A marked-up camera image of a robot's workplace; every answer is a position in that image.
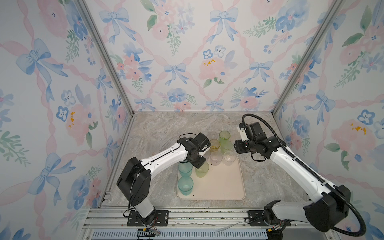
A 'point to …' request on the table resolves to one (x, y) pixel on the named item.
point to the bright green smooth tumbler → (224, 135)
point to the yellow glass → (215, 144)
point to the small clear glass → (213, 135)
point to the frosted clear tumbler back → (216, 158)
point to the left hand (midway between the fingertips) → (199, 161)
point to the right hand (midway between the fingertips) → (237, 144)
